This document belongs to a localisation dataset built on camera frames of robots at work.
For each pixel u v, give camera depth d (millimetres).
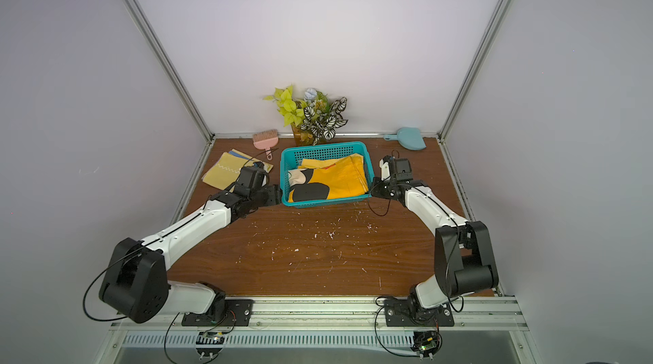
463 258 437
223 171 1073
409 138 1189
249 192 667
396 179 700
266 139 1216
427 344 696
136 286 416
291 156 1020
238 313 728
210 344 720
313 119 938
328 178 968
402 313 723
